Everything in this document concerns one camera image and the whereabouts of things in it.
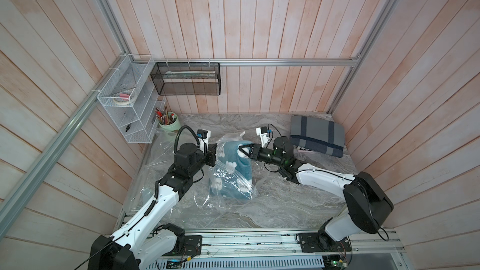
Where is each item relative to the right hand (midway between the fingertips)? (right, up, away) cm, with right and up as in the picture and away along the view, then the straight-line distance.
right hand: (239, 148), depth 78 cm
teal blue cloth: (-3, -11, -5) cm, 12 cm away
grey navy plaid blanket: (+45, +5, +20) cm, 50 cm away
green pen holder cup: (-37, +12, +20) cm, 44 cm away
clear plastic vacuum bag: (+18, -25, +8) cm, 32 cm away
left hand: (-10, 0, +1) cm, 10 cm away
